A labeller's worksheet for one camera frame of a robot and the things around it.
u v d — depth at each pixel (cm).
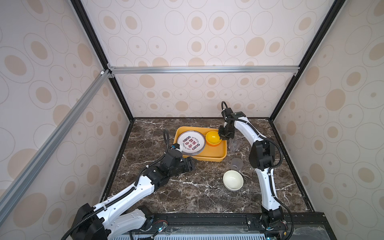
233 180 87
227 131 86
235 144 103
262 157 61
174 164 59
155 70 179
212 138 103
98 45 80
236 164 91
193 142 103
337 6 68
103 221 40
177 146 71
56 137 56
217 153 98
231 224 75
